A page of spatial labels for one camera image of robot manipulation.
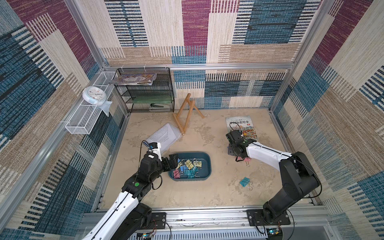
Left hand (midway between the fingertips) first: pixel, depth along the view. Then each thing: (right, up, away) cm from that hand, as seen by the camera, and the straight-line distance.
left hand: (171, 155), depth 78 cm
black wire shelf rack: (-22, +41, +32) cm, 56 cm away
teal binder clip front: (+40, -16, +6) cm, 44 cm away
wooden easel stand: (+3, +21, +37) cm, 43 cm away
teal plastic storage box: (+18, -13, +11) cm, 25 cm away
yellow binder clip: (+9, -7, +9) cm, 15 cm away
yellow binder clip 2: (+15, -7, +10) cm, 19 cm away
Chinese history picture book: (+49, +16, +34) cm, 61 cm away
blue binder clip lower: (+5, -10, +11) cm, 16 cm away
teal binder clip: (+10, -12, +7) cm, 17 cm away
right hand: (+36, +1, +16) cm, 40 cm away
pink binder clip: (+2, -13, +9) cm, 16 cm away
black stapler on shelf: (-17, +30, +33) cm, 48 cm away
